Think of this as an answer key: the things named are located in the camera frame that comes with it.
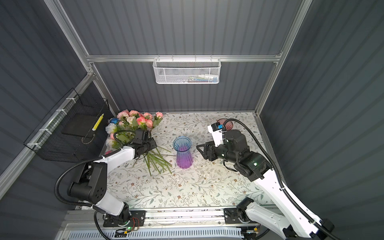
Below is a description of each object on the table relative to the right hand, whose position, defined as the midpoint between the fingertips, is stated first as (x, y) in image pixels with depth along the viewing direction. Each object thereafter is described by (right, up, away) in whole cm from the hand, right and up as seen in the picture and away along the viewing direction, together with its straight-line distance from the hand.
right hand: (202, 147), depth 65 cm
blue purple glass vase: (-10, -10, +25) cm, 29 cm away
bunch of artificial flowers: (-53, +7, +34) cm, 64 cm away
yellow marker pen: (-54, +11, +12) cm, 57 cm away
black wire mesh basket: (-64, +6, +8) cm, 64 cm away
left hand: (-30, -2, +29) cm, 42 cm away
